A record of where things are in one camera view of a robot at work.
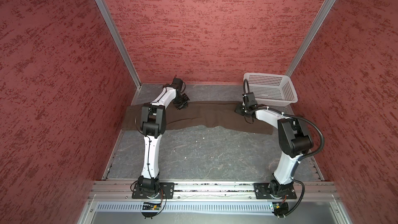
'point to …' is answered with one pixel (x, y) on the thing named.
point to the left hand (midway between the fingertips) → (188, 107)
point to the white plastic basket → (272, 89)
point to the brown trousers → (219, 113)
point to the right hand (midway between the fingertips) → (235, 111)
